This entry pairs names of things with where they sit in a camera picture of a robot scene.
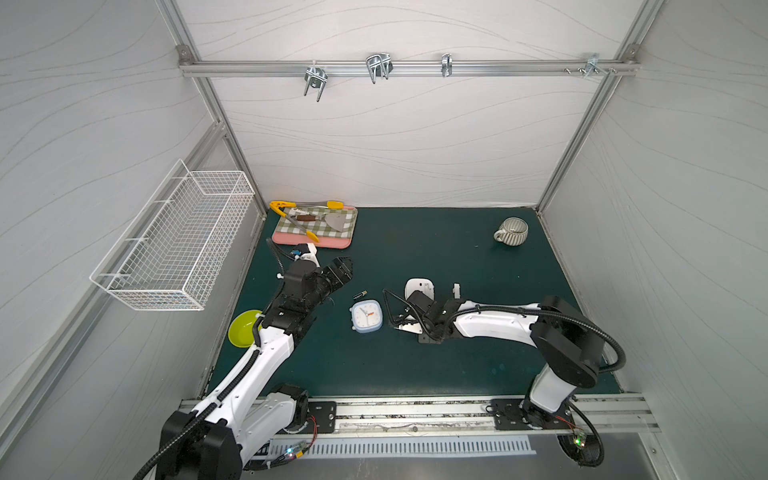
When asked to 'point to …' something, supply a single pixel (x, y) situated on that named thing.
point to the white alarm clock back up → (423, 285)
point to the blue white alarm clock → (366, 316)
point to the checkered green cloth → (327, 223)
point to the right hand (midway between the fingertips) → (423, 317)
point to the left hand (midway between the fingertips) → (345, 264)
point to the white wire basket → (171, 254)
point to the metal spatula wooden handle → (336, 221)
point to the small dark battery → (360, 295)
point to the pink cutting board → (304, 240)
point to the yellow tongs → (279, 206)
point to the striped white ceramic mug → (513, 231)
